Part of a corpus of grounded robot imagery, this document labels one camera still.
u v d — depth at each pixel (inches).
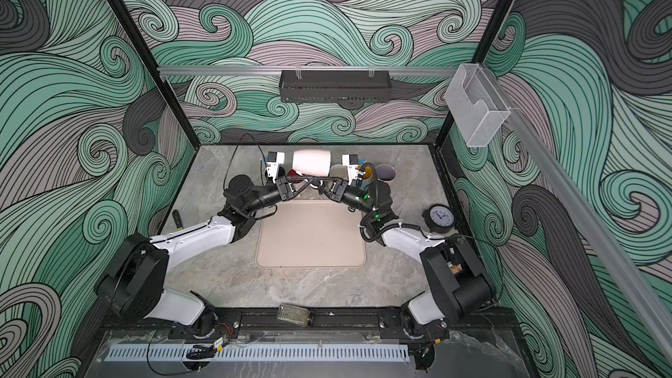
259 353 27.5
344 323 29.3
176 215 37.9
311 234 37.5
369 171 26.0
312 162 27.6
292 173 28.1
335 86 37.6
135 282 16.8
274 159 27.5
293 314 28.2
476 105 31.2
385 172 39.5
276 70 36.7
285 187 26.0
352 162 28.1
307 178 28.1
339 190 26.4
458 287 16.8
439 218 36.6
